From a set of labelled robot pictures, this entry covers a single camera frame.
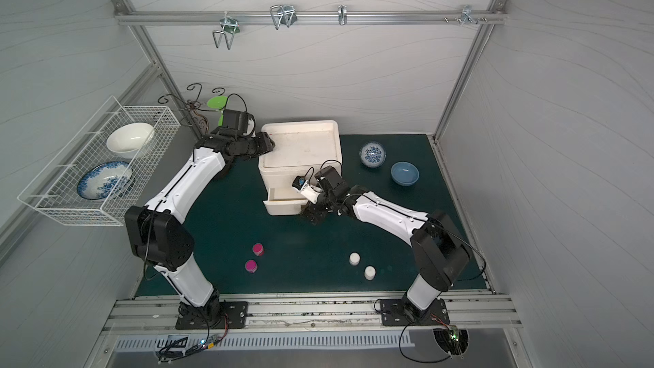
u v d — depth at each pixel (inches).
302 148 33.7
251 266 31.8
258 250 33.1
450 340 28.0
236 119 25.9
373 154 43.7
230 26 30.8
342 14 28.6
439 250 17.6
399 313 28.9
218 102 34.0
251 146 28.9
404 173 41.6
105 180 25.5
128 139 28.8
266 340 27.7
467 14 30.1
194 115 35.9
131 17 30.6
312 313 29.5
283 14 30.1
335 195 25.6
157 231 17.9
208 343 26.6
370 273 31.3
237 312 28.9
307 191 28.9
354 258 32.3
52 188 22.2
